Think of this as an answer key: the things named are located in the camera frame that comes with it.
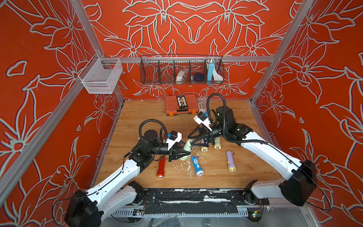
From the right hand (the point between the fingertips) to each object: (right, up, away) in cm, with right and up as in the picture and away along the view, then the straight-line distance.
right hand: (190, 142), depth 61 cm
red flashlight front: (-16, -20, +20) cm, 32 cm away
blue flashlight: (+6, -20, +20) cm, 29 cm away
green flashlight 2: (+20, -8, +29) cm, 36 cm away
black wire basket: (-6, +45, +40) cm, 60 cm away
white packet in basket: (-5, +36, +29) cm, 47 cm away
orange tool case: (-3, +19, +46) cm, 50 cm away
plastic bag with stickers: (+14, +19, +53) cm, 58 cm away
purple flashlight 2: (+26, -19, +20) cm, 37 cm away
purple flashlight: (+11, -11, +29) cm, 32 cm away
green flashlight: (-2, -2, 0) cm, 2 cm away
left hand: (0, -4, +4) cm, 6 cm away
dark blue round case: (+9, +38, +35) cm, 52 cm away
